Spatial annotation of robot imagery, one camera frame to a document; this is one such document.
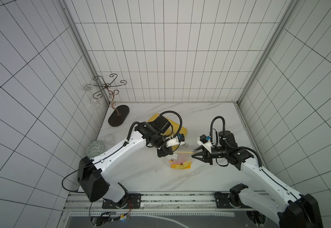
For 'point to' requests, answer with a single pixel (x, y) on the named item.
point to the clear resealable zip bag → (180, 161)
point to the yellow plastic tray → (175, 129)
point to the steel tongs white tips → (182, 143)
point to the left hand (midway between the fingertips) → (166, 154)
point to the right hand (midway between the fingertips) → (192, 149)
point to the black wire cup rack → (107, 85)
